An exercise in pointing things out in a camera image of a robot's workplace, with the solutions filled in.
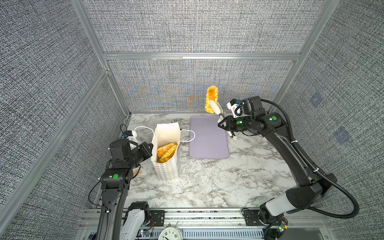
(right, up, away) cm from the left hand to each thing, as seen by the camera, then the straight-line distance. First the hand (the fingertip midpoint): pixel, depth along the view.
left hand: (153, 144), depth 70 cm
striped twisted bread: (+4, -6, +11) cm, 13 cm away
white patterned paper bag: (+4, +4, +9) cm, 11 cm away
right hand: (+32, +10, +3) cm, 34 cm away
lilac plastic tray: (+29, -1, +33) cm, 44 cm away
